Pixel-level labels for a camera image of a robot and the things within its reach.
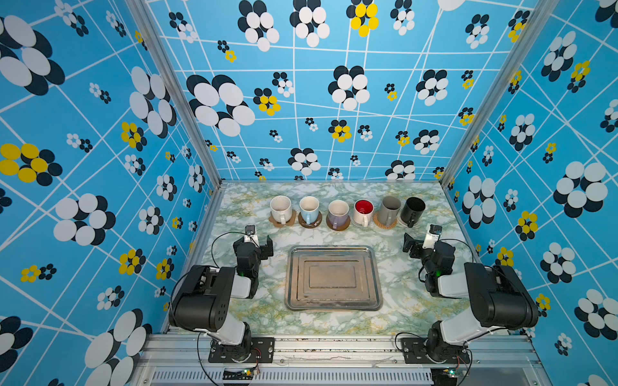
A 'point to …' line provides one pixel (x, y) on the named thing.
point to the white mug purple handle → (338, 205)
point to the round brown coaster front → (312, 225)
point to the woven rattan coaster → (376, 222)
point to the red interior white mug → (364, 211)
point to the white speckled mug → (281, 208)
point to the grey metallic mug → (389, 210)
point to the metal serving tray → (332, 277)
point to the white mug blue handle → (309, 206)
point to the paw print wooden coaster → (278, 224)
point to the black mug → (411, 210)
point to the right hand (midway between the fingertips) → (420, 235)
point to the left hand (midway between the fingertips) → (256, 236)
